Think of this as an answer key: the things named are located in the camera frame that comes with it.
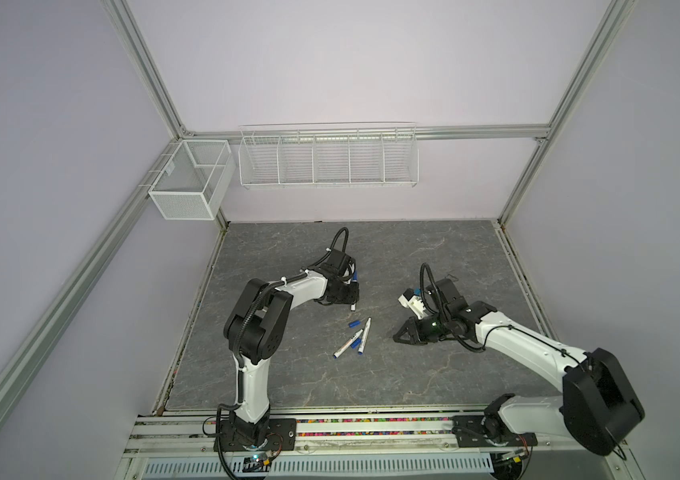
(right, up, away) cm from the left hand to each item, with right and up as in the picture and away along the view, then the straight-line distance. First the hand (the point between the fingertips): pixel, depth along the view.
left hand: (358, 299), depth 96 cm
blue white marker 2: (+2, -10, -7) cm, 12 cm away
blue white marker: (-4, -12, -8) cm, 15 cm away
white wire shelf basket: (-10, +48, +2) cm, 49 cm away
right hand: (+10, -9, -16) cm, 21 cm away
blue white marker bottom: (-1, +7, +2) cm, 7 cm away
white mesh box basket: (-55, +38, +2) cm, 67 cm away
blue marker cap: (-1, -7, -3) cm, 8 cm away
